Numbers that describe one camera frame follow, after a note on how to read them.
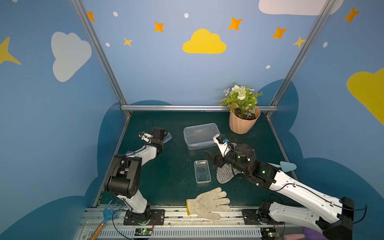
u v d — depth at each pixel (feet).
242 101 3.03
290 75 3.15
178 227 2.39
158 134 2.46
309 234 2.26
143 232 2.34
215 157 1.98
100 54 2.77
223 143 1.88
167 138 3.36
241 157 1.66
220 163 2.03
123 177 1.55
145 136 2.74
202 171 2.98
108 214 2.44
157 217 2.44
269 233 2.34
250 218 2.46
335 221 1.33
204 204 2.57
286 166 3.05
